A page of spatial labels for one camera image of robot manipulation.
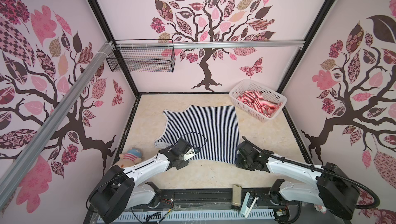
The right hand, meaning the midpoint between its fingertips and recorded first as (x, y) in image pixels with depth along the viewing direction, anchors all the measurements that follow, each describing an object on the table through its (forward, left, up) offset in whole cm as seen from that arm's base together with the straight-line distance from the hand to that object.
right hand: (236, 161), depth 86 cm
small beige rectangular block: (-18, +3, +3) cm, 18 cm away
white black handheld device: (-21, -2, +3) cm, 21 cm away
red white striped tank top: (+44, -20, +3) cm, 49 cm away
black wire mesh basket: (+55, +55, +34) cm, 85 cm away
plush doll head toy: (+1, +57, +6) cm, 58 cm away
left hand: (+3, +32, 0) cm, 32 cm away
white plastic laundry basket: (+47, -30, +7) cm, 56 cm away
